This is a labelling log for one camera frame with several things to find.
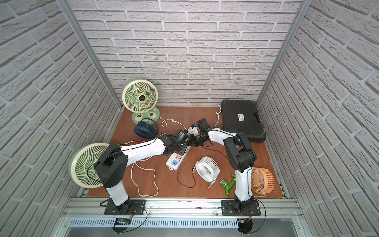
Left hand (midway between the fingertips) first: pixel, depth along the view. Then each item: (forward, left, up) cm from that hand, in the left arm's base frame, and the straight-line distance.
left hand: (180, 143), depth 92 cm
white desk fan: (-20, -16, +7) cm, 26 cm away
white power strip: (-9, +2, -2) cm, 10 cm away
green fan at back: (+24, +25, +18) cm, 39 cm away
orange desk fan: (-25, -44, +4) cm, 51 cm away
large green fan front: (-19, +46, +11) cm, 51 cm away
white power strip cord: (+27, -28, -1) cm, 39 cm away
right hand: (+1, -6, -3) cm, 7 cm away
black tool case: (+21, -42, +3) cm, 47 cm away
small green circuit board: (-40, +28, -9) cm, 50 cm away
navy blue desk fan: (+7, +22, +5) cm, 24 cm away
